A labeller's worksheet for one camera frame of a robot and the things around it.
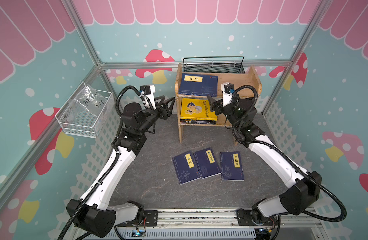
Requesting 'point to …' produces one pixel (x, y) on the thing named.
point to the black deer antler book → (197, 121)
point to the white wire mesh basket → (84, 113)
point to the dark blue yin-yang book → (186, 168)
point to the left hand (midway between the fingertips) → (170, 100)
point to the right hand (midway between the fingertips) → (215, 92)
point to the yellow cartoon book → (197, 108)
